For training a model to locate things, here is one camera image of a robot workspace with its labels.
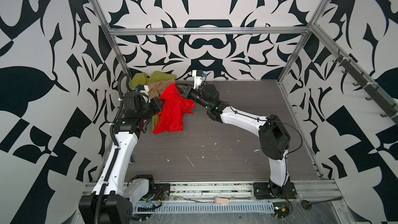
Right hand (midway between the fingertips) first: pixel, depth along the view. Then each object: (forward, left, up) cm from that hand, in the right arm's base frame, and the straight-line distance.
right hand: (174, 84), depth 73 cm
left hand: (-4, +5, -5) cm, 8 cm away
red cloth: (-7, +4, -19) cm, 21 cm away
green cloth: (+31, +28, -26) cm, 49 cm away
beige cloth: (+20, +18, -25) cm, 37 cm away
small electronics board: (-46, -48, -36) cm, 75 cm away
